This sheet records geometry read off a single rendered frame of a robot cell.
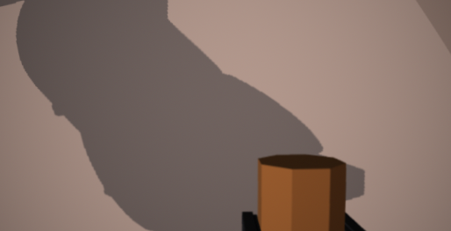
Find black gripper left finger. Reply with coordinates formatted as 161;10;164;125
242;212;261;231

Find orange-brown faceted cylinder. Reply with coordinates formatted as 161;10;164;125
258;155;347;231

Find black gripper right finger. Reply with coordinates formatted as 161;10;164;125
345;213;366;231

